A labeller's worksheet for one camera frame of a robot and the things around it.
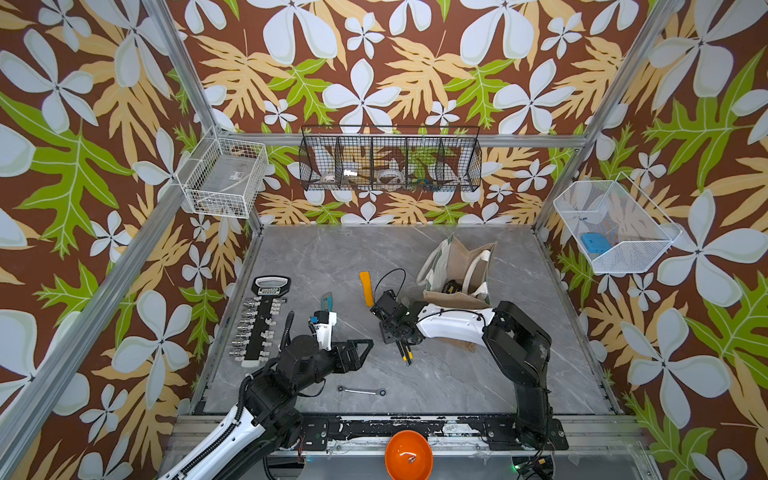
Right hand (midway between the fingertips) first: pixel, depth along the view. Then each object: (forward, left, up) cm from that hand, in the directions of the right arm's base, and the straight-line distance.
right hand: (389, 329), depth 93 cm
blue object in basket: (+13, -56, +27) cm, 64 cm away
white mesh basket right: (+17, -64, +28) cm, 72 cm away
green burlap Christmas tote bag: (+15, -22, +8) cm, 28 cm away
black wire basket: (+46, -1, +32) cm, 56 cm away
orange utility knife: (+19, +8, +2) cm, 20 cm away
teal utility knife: (+9, +21, +1) cm, 22 cm away
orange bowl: (-34, -4, +2) cm, 34 cm away
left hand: (-11, +6, +16) cm, 21 cm away
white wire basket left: (+31, +48, +36) cm, 68 cm away
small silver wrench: (-19, +3, +1) cm, 19 cm away
